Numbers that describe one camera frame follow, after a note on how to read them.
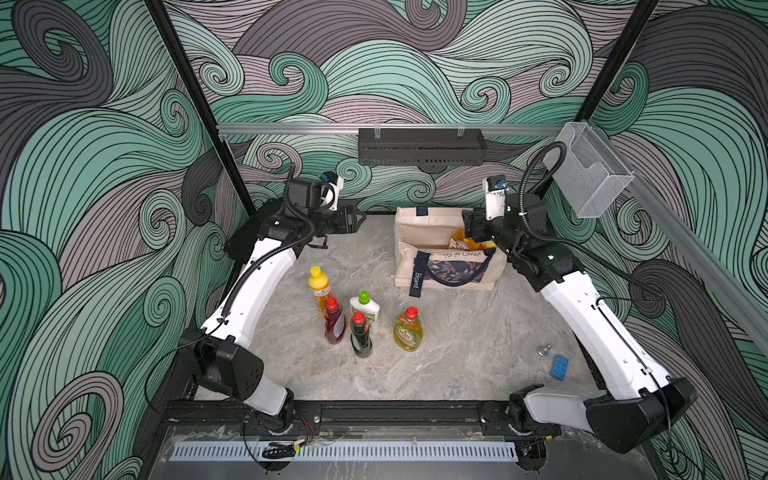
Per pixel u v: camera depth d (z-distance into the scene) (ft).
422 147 3.13
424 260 2.74
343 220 2.15
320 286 2.55
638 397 1.23
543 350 2.73
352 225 2.20
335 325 2.55
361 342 2.49
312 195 1.89
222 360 1.31
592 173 2.53
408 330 2.54
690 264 1.93
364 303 2.53
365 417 2.45
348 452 2.29
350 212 2.20
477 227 2.05
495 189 1.93
